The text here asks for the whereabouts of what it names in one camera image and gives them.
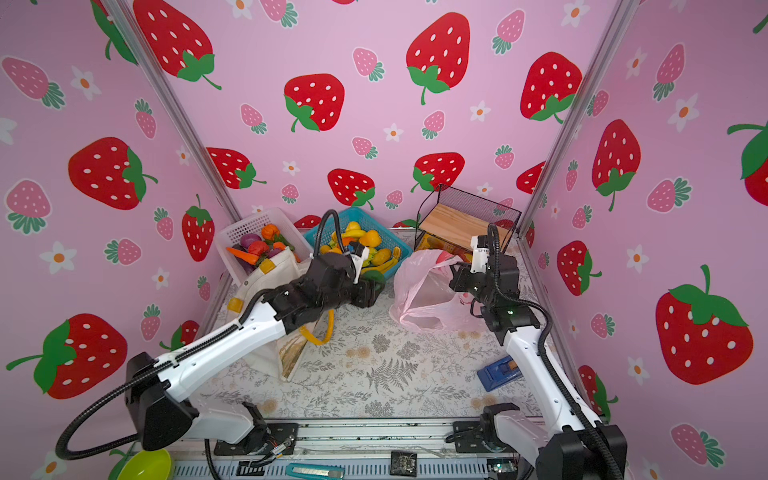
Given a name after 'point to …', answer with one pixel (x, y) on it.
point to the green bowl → (152, 464)
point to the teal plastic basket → (324, 233)
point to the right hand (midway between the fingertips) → (450, 261)
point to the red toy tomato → (258, 247)
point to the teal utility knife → (314, 471)
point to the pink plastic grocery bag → (423, 298)
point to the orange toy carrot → (251, 259)
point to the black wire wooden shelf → (457, 220)
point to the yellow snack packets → (429, 242)
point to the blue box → (499, 374)
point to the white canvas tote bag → (280, 356)
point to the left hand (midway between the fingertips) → (377, 281)
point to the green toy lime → (375, 275)
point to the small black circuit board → (403, 463)
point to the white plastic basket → (230, 236)
